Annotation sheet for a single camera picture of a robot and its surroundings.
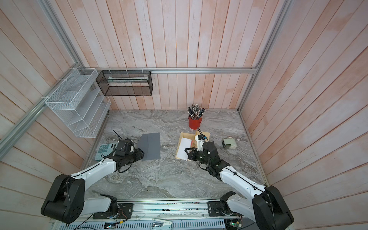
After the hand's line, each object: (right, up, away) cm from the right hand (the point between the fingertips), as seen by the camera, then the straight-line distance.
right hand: (185, 149), depth 82 cm
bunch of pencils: (+8, +23, +13) cm, 28 cm away
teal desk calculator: (-54, -3, +13) cm, 55 cm away
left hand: (-28, -6, +9) cm, 30 cm away
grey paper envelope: (-25, +1, +18) cm, 31 cm away
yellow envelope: (+6, +5, +23) cm, 24 cm away
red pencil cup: (+8, +15, +28) cm, 33 cm away
